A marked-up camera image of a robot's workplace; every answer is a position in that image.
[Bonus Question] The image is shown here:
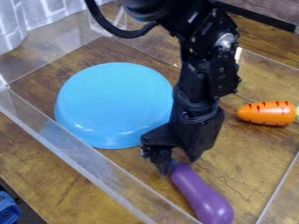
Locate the purple toy eggplant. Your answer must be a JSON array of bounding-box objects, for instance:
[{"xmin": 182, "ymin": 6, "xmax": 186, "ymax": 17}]
[{"xmin": 171, "ymin": 163, "xmax": 235, "ymax": 224}]

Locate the clear acrylic enclosure wall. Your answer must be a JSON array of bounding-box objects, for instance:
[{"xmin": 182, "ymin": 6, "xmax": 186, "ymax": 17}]
[{"xmin": 0, "ymin": 5, "xmax": 299, "ymax": 224}]

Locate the black braided cable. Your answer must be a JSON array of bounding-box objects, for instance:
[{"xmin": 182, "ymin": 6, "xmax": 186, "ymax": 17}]
[{"xmin": 85, "ymin": 0, "xmax": 159, "ymax": 39}]

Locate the white grid curtain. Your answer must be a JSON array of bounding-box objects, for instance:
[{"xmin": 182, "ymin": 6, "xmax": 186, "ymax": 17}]
[{"xmin": 0, "ymin": 0, "xmax": 86, "ymax": 54}]

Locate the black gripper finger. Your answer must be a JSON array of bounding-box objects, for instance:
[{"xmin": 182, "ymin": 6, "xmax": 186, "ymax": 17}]
[{"xmin": 139, "ymin": 145, "xmax": 173, "ymax": 176}]

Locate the blue upside-down tray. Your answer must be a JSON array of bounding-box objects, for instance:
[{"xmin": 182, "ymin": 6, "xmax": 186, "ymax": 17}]
[{"xmin": 54, "ymin": 62, "xmax": 174, "ymax": 150}]

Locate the orange toy carrot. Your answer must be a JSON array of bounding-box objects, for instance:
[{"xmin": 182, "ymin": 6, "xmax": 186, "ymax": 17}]
[{"xmin": 237, "ymin": 101, "xmax": 299, "ymax": 127}]

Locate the blue object at corner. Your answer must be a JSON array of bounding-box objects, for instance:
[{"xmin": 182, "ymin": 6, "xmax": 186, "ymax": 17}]
[{"xmin": 0, "ymin": 191, "xmax": 22, "ymax": 224}]

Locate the clear acrylic corner bracket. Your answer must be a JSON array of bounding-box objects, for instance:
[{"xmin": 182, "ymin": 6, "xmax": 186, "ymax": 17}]
[{"xmin": 89, "ymin": 1, "xmax": 127, "ymax": 38}]

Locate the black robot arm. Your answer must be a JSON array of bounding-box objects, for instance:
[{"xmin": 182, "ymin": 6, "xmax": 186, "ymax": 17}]
[{"xmin": 126, "ymin": 0, "xmax": 241, "ymax": 175}]

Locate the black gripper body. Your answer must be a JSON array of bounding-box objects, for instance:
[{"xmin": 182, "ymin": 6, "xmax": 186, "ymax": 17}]
[{"xmin": 142, "ymin": 32, "xmax": 241, "ymax": 161}]

